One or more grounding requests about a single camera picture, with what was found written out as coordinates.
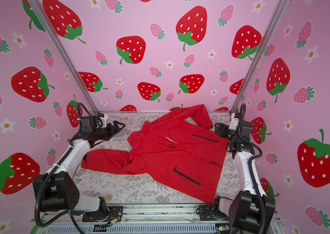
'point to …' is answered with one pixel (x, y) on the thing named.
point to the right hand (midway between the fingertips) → (217, 125)
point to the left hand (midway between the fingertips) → (122, 127)
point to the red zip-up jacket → (178, 151)
